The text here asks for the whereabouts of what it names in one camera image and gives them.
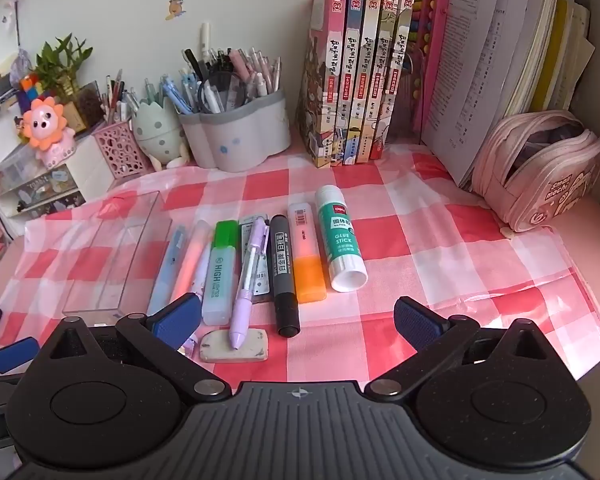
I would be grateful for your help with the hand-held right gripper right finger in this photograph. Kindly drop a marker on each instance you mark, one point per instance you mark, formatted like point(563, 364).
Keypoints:
point(417, 322)

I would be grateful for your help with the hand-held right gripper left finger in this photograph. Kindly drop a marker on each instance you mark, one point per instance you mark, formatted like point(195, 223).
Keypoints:
point(175, 317)

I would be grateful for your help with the light blue pen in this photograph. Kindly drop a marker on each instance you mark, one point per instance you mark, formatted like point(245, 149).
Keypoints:
point(167, 265)

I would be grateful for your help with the green highlighter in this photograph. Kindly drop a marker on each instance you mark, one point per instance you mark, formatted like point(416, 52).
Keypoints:
point(219, 280)

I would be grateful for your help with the purple mechanical pencil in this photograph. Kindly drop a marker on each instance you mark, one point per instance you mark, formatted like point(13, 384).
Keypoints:
point(242, 305)

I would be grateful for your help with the purple rocket pen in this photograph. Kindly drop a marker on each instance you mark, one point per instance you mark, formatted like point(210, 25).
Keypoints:
point(197, 250)

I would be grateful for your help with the clear plastic drawer tray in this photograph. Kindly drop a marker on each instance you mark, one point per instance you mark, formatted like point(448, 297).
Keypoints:
point(120, 260)

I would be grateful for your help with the white eraser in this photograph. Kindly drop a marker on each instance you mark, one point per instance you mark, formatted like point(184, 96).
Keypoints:
point(255, 349)

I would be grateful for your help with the pencil lead refill box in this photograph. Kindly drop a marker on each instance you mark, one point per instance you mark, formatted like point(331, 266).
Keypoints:
point(265, 280)

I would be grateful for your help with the black marker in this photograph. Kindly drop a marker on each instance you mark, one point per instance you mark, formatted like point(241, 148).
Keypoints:
point(285, 285)

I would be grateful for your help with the white green glue stick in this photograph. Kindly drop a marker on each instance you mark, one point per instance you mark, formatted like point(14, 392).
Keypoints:
point(337, 240)

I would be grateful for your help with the orange highlighter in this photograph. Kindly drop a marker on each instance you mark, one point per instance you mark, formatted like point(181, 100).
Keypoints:
point(307, 260)

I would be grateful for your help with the pink white checked tablecloth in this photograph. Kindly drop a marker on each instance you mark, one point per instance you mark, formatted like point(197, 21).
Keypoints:
point(430, 240)

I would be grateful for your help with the white desktop drawer organizer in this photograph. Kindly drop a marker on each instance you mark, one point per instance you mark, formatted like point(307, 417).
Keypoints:
point(95, 165)

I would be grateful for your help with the pink mesh pen holder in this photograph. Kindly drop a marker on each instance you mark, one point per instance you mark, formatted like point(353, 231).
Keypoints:
point(125, 150)

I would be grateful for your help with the green egg-shaped pen holder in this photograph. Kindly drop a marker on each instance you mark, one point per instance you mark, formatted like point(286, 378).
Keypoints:
point(155, 130)

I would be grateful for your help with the pink pencil case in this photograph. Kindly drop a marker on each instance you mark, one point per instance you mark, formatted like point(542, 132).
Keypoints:
point(545, 180)

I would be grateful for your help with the grey white cloud pen holder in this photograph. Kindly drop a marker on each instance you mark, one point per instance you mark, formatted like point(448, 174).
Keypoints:
point(245, 135)

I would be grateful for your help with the bunch of thin pens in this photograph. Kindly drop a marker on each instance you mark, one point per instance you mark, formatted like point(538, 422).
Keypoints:
point(117, 100)

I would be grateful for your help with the small bunch of blue pens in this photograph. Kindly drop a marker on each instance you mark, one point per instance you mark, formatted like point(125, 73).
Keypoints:
point(172, 92)

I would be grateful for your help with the black magnifying glass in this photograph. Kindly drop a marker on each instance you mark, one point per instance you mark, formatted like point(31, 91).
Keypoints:
point(220, 92)

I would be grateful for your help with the clear jar with brown filling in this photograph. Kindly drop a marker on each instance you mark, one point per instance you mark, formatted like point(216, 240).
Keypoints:
point(87, 105)

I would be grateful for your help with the small colourful figurine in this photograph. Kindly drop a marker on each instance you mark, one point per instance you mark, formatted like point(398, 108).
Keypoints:
point(18, 123)

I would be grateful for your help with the pink lion toy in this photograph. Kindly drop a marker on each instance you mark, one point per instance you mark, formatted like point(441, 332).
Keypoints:
point(45, 120)

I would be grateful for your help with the cream spine comic book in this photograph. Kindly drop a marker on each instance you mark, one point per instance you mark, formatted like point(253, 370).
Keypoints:
point(399, 70)

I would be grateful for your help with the pink spine comic book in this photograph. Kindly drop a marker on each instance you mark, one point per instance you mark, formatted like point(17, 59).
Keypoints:
point(320, 85)

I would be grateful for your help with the large bunch of pens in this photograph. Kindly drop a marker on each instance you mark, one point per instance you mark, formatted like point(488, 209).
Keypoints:
point(250, 67)

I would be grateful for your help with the colourful puzzle cube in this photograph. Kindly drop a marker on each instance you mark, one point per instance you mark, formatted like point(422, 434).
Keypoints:
point(28, 86)

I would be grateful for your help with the stack of paper workbooks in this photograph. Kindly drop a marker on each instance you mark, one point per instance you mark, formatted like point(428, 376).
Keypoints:
point(480, 60)

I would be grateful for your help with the lucky bamboo plant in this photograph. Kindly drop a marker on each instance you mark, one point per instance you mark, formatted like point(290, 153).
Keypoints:
point(60, 67)

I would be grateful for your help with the pink abacus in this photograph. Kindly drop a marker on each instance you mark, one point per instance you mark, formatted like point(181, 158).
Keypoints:
point(430, 35)

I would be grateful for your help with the purple hanging flower ornament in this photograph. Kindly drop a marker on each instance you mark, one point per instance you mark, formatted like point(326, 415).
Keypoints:
point(19, 62)

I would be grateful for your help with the duck wall sticker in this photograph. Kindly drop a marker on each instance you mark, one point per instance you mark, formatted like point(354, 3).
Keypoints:
point(176, 8)

